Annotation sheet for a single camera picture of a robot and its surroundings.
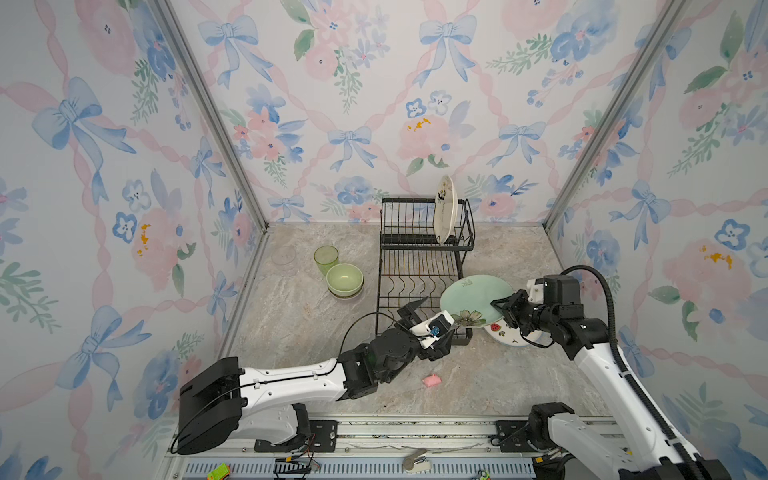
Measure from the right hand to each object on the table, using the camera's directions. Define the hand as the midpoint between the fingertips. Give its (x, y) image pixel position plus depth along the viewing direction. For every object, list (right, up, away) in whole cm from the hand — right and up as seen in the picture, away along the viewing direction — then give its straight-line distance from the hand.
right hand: (492, 300), depth 78 cm
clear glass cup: (-65, +12, +29) cm, 72 cm away
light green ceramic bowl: (-41, +4, +18) cm, 45 cm away
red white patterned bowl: (-39, -1, +14) cm, 42 cm away
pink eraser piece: (-15, -22, +4) cm, 27 cm away
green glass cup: (-50, +11, +32) cm, 60 cm away
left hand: (-15, -1, -9) cm, 18 cm away
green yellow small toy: (-65, -37, -10) cm, 76 cm away
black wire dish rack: (-17, +9, +28) cm, 34 cm away
